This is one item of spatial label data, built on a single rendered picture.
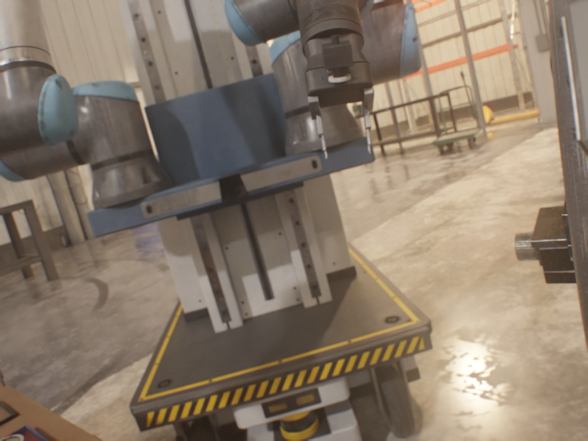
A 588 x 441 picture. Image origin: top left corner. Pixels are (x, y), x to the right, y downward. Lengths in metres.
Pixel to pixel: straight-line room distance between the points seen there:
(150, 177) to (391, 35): 0.60
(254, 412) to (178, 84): 0.84
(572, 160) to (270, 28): 0.49
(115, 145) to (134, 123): 0.07
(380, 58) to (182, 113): 0.50
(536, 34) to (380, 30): 7.32
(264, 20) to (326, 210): 0.76
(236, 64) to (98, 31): 8.49
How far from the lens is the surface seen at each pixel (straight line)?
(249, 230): 1.26
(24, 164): 1.10
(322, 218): 1.38
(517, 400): 1.34
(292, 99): 1.03
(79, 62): 9.33
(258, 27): 0.77
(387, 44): 0.98
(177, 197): 1.01
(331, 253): 1.41
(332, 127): 1.00
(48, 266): 5.26
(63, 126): 0.67
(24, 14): 0.74
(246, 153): 1.15
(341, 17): 0.55
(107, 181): 1.04
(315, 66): 0.53
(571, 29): 0.37
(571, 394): 1.36
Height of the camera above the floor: 0.79
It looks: 9 degrees down
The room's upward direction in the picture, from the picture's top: 15 degrees counter-clockwise
